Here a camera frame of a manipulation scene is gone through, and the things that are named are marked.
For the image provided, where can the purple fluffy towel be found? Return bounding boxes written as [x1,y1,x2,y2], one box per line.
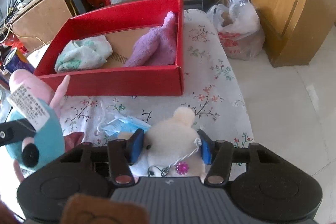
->
[123,11,177,67]

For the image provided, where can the blue drink can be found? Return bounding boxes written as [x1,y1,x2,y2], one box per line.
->
[3,47,35,74]

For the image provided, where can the yellow cable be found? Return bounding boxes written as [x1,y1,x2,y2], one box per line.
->
[0,0,53,51]

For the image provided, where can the red cardboard box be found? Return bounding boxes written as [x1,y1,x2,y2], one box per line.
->
[34,0,184,96]

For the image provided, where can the white mouse plush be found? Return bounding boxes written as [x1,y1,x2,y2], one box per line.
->
[130,106,206,182]

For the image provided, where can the pink blue pig plush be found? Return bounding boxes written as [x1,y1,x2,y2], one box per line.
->
[5,69,71,182]

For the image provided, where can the blue face mask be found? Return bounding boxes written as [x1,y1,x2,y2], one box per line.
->
[97,113,151,136]

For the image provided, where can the wooden cabinet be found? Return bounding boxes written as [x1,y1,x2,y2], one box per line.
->
[225,0,336,68]

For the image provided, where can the white green patterned cloth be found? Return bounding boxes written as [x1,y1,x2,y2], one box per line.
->
[54,35,113,73]

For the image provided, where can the floral tablecloth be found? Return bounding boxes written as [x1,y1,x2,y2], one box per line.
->
[60,9,253,148]

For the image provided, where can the white plastic bag on floor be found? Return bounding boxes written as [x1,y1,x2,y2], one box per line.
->
[207,0,265,61]

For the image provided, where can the wooden TV stand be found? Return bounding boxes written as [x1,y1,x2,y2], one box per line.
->
[9,0,76,52]

